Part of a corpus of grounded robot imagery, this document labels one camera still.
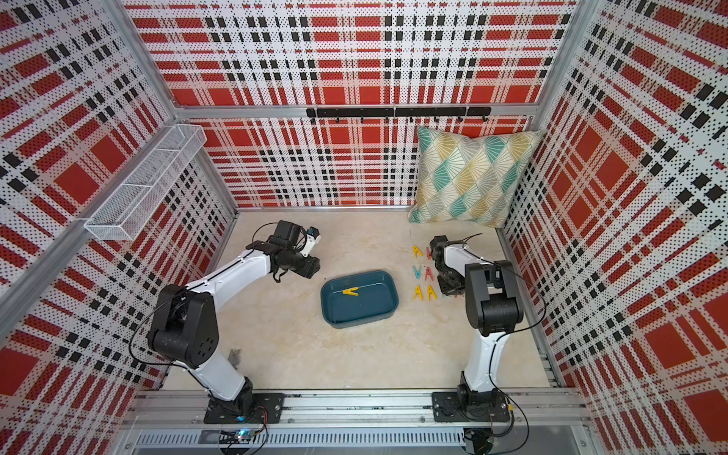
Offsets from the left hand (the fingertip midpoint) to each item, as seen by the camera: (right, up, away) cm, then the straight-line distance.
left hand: (314, 263), depth 93 cm
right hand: (+51, -9, +1) cm, 52 cm away
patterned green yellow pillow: (+52, +28, +1) cm, 59 cm away
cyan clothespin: (+36, -4, +9) cm, 37 cm away
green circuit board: (-12, -41, -24) cm, 48 cm away
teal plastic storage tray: (+14, -12, 0) cm, 19 cm away
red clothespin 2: (+40, -4, +8) cm, 41 cm away
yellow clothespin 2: (+11, -10, +3) cm, 15 cm away
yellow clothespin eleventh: (+35, -10, +3) cm, 37 cm away
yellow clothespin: (+36, +3, +15) cm, 39 cm away
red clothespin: (+41, +2, +15) cm, 44 cm away
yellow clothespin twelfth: (+39, -10, +3) cm, 40 cm away
